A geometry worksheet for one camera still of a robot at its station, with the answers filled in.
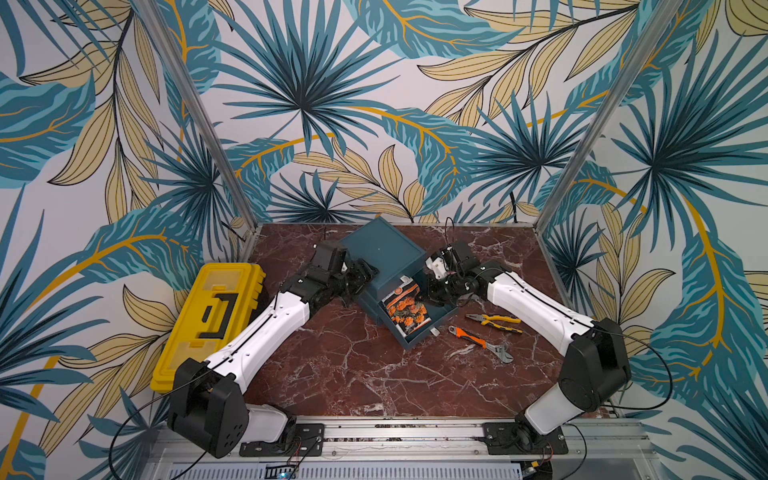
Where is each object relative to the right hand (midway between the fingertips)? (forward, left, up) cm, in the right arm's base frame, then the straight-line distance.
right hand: (415, 297), depth 82 cm
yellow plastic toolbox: (0, +52, +2) cm, 52 cm away
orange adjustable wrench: (-10, -25, -15) cm, 31 cm away
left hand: (+2, +11, +6) cm, 12 cm away
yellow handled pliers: (-1, -23, -14) cm, 27 cm away
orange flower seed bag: (-2, +3, -1) cm, 4 cm away
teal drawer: (-4, -6, -1) cm, 8 cm away
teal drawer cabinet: (+10, +6, +8) cm, 14 cm away
